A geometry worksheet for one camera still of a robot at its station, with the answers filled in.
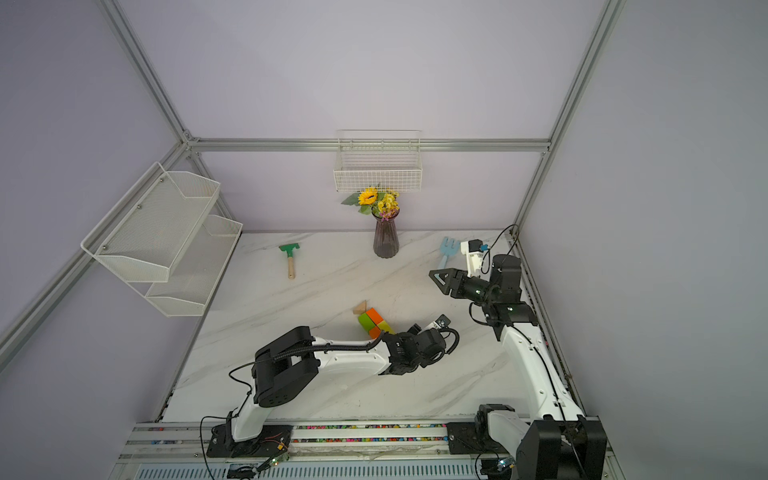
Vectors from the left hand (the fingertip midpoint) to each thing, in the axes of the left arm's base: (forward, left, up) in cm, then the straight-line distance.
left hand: (425, 337), depth 88 cm
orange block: (+8, +15, -2) cm, 17 cm away
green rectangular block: (+6, +18, -2) cm, 19 cm away
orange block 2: (+2, +15, -1) cm, 16 cm away
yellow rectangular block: (+4, +12, -1) cm, 13 cm away
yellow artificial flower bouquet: (+35, +12, +22) cm, 43 cm away
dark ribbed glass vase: (+37, +12, +2) cm, 39 cm away
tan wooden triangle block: (+12, +21, -3) cm, 24 cm away
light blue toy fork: (+38, -12, -2) cm, 40 cm away
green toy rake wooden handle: (+32, +48, -2) cm, 58 cm away
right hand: (+7, -2, +20) cm, 22 cm away
